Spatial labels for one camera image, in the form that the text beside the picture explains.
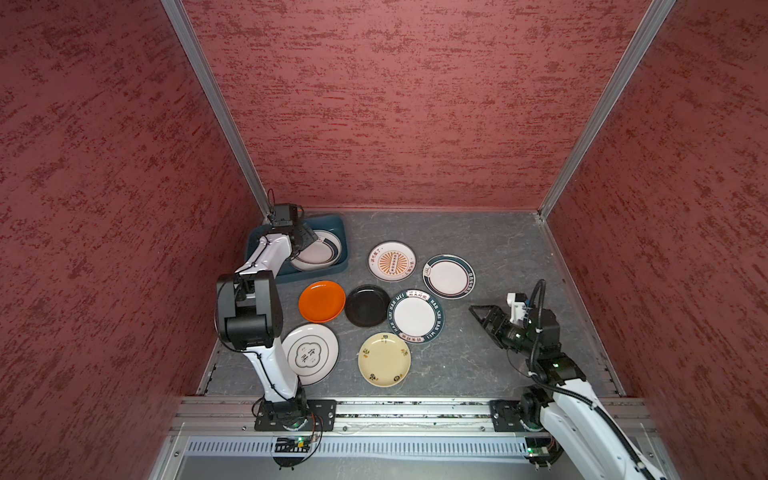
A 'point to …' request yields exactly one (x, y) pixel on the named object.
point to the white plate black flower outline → (311, 350)
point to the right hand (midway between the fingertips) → (471, 321)
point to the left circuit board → (298, 444)
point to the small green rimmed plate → (449, 276)
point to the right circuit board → (538, 446)
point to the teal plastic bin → (330, 223)
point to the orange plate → (321, 301)
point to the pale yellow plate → (384, 359)
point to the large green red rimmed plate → (322, 254)
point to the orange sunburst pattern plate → (392, 261)
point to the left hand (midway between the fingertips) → (303, 245)
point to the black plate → (367, 305)
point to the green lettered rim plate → (415, 316)
